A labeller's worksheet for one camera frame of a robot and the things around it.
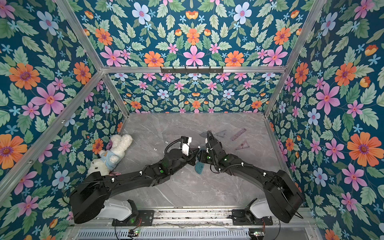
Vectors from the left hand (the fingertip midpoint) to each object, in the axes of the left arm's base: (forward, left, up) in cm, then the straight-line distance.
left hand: (201, 148), depth 77 cm
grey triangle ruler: (+23, -16, -20) cm, 34 cm away
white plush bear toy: (+2, +53, -9) cm, 54 cm away
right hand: (+2, 0, -8) cm, 8 cm away
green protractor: (-1, +2, -19) cm, 19 cm away
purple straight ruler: (+22, -28, -20) cm, 41 cm away
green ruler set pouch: (0, -1, -1) cm, 2 cm away
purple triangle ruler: (+12, -30, -20) cm, 38 cm away
